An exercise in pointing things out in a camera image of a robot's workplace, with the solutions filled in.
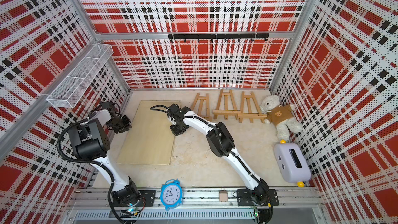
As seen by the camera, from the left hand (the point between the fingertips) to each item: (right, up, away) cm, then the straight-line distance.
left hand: (133, 125), depth 98 cm
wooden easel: (+77, +10, +11) cm, 79 cm away
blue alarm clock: (+30, -29, -25) cm, 49 cm away
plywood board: (+11, -9, -1) cm, 14 cm away
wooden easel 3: (+61, +12, +14) cm, 64 cm away
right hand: (+29, -4, -1) cm, 30 cm away
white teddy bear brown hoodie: (+94, +6, -2) cm, 94 cm away
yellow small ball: (+92, -25, -24) cm, 99 cm away
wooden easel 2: (+42, +12, +14) cm, 46 cm away
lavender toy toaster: (+89, -16, -23) cm, 93 cm away
